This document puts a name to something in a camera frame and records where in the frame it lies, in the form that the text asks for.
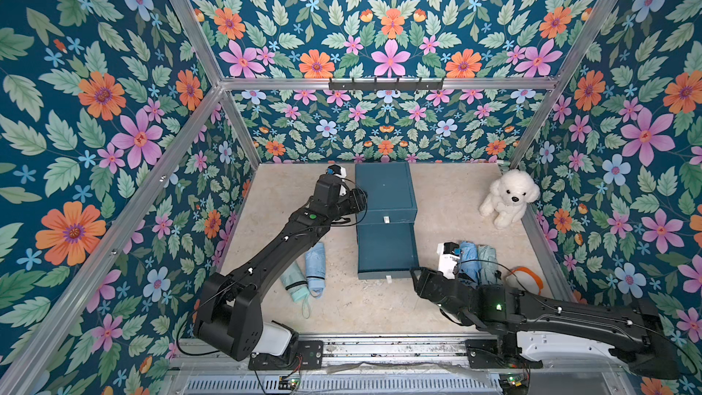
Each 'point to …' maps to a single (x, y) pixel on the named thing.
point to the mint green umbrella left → (297, 286)
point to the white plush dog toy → (508, 197)
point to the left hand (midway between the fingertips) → (366, 194)
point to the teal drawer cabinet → (387, 240)
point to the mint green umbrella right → (487, 258)
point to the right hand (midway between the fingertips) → (410, 276)
